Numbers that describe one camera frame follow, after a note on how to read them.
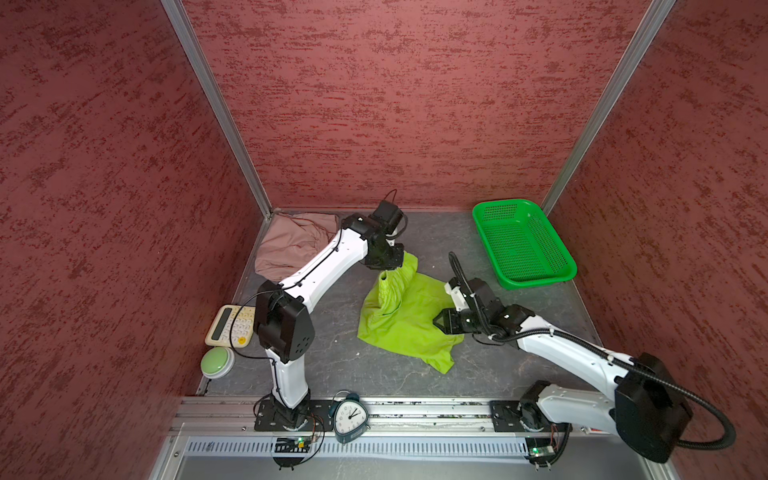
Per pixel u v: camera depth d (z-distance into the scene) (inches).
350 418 27.7
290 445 28.3
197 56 30.6
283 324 18.4
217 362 31.3
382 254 27.5
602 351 18.4
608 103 34.6
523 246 43.3
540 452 27.5
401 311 35.0
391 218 26.4
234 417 29.9
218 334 33.8
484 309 25.2
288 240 41.9
